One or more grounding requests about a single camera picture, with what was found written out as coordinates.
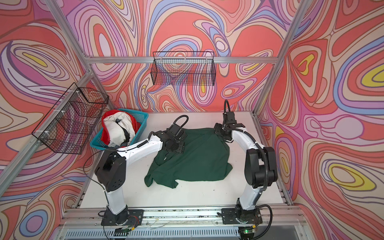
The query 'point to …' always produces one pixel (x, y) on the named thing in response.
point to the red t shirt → (104, 132)
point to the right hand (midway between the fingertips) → (219, 134)
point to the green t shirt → (205, 157)
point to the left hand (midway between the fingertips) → (182, 146)
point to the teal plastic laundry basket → (141, 117)
